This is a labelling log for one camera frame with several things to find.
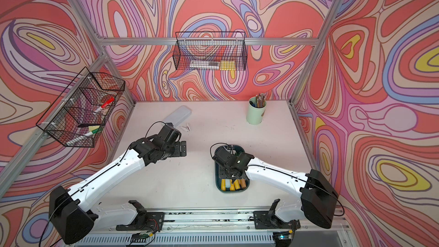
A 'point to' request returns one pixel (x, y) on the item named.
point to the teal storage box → (239, 149)
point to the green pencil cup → (255, 115)
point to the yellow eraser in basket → (227, 65)
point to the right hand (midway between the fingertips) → (227, 177)
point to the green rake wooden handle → (243, 183)
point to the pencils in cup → (260, 100)
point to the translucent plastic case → (178, 115)
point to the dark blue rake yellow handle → (232, 187)
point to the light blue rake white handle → (223, 186)
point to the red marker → (107, 102)
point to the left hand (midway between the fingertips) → (179, 148)
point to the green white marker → (86, 135)
